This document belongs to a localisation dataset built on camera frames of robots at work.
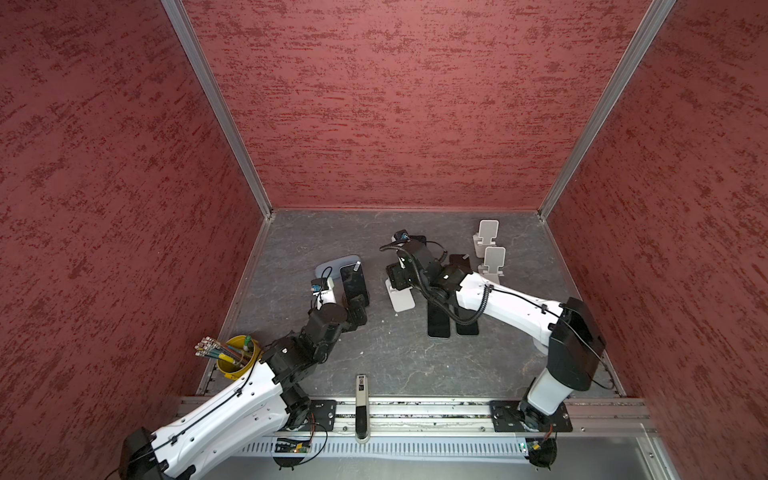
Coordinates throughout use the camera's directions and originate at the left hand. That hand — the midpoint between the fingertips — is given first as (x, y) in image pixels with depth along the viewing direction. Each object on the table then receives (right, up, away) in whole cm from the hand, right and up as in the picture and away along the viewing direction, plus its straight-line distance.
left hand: (350, 306), depth 78 cm
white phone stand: (+45, +21, +26) cm, 56 cm away
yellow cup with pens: (-28, -12, -5) cm, 31 cm away
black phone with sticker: (+37, +10, +28) cm, 48 cm away
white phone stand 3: (+14, 0, +9) cm, 17 cm away
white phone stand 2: (+45, +12, +18) cm, 50 cm away
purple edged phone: (0, +5, +12) cm, 13 cm away
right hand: (+12, +8, +5) cm, 16 cm away
